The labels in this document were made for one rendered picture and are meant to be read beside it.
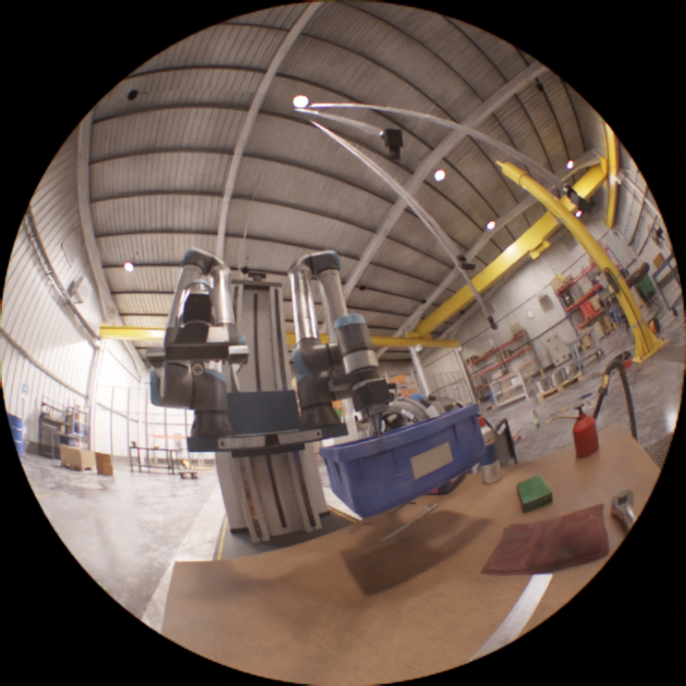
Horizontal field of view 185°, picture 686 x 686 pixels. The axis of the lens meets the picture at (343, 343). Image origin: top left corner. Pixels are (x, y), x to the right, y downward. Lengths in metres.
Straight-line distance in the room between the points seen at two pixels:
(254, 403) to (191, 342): 0.65
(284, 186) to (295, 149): 1.40
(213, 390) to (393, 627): 0.86
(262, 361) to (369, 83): 7.93
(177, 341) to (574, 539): 0.71
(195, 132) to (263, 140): 2.25
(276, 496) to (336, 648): 0.87
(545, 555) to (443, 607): 0.16
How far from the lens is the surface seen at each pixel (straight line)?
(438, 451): 0.38
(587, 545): 0.41
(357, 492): 0.32
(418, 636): 0.36
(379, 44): 8.26
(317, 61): 7.86
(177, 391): 0.84
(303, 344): 0.68
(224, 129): 7.94
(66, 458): 7.14
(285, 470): 1.09
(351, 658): 0.35
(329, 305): 0.98
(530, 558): 0.41
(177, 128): 8.38
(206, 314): 0.45
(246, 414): 1.00
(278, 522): 1.14
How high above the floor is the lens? 0.77
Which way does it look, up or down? 25 degrees up
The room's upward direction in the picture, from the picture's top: 14 degrees counter-clockwise
